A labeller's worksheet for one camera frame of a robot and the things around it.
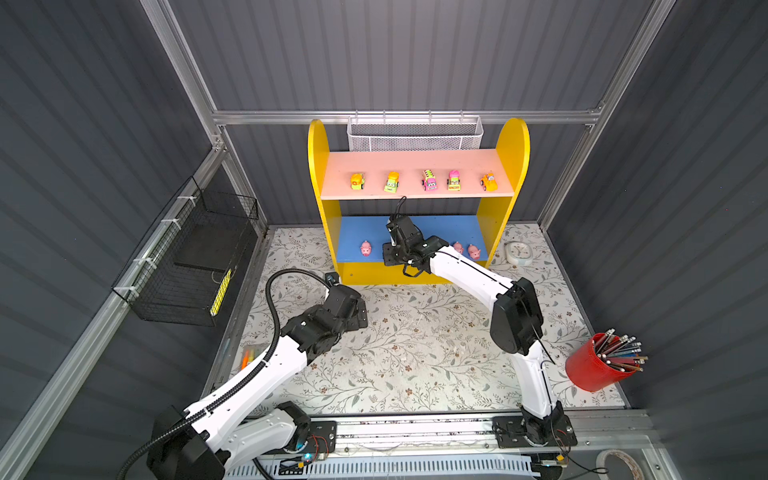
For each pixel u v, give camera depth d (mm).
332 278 697
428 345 889
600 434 743
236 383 438
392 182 720
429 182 721
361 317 722
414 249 697
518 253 1084
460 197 776
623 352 738
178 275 727
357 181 714
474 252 912
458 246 931
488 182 718
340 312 580
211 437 392
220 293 690
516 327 533
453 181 720
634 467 682
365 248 919
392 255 824
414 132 914
